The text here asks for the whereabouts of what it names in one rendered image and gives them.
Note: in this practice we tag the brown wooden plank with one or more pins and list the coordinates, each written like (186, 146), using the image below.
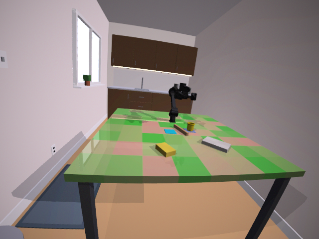
(181, 130)

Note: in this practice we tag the yellow rectangular block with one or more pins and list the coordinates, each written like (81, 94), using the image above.
(165, 149)

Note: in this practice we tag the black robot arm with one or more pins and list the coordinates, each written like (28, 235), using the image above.
(174, 111)

